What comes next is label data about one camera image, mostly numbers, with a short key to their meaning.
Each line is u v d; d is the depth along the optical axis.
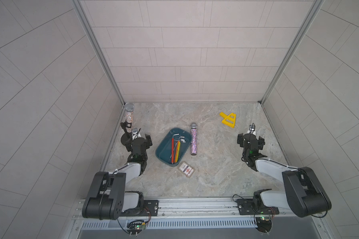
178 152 0.89
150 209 0.71
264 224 0.68
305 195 0.42
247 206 0.71
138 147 0.66
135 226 0.65
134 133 0.74
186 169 0.82
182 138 0.97
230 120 1.05
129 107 0.77
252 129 0.74
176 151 0.89
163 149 0.90
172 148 0.91
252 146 0.67
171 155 0.87
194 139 0.93
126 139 0.91
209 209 0.72
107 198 0.41
